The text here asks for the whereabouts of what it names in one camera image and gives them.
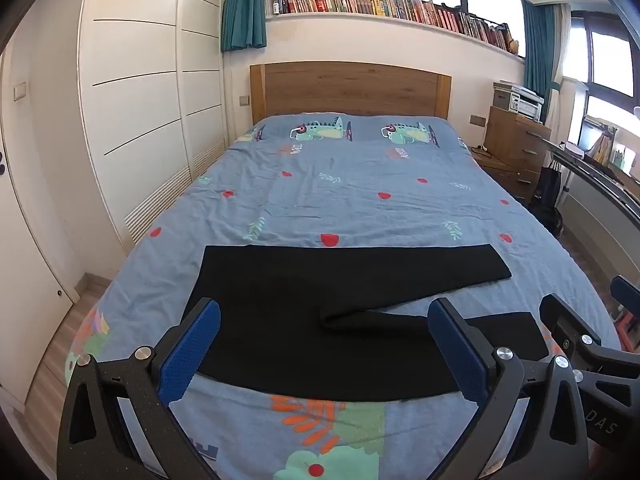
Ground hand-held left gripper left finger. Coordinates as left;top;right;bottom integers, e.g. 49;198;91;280
57;297;222;480

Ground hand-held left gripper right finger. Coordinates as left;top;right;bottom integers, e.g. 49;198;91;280
426;297;588;480

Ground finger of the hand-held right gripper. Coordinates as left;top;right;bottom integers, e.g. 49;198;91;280
539;292;603;356
611;275;640;321

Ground black pants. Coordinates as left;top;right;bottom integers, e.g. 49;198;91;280
182;243;548;402

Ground dark desk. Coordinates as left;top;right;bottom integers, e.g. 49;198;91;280
542;137;640;241

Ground black bag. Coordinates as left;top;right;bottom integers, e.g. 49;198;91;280
531;161;564;209

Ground wooden nightstand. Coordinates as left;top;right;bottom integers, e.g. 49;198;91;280
470;146;526;193

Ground wooden dresser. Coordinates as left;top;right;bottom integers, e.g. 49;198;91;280
482;106;553;203

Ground blue printed bedsheet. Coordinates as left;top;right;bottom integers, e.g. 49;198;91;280
65;112;623;480

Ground white door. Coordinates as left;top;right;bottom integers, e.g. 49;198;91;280
0;50;82;411

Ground blue dinosaur print pillow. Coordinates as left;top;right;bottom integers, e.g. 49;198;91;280
251;113;359;144
357;116;463;150

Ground white printer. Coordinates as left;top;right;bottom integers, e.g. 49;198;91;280
492;81;545;123

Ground white wardrobe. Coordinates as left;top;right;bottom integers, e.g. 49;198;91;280
77;0;233;248

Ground teal curtain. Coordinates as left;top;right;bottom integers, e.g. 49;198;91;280
221;0;268;52
521;0;564;126

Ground wooden headboard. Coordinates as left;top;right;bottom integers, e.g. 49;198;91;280
249;61;452;126

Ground row of books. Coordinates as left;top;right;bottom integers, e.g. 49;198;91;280
265;0;521;56

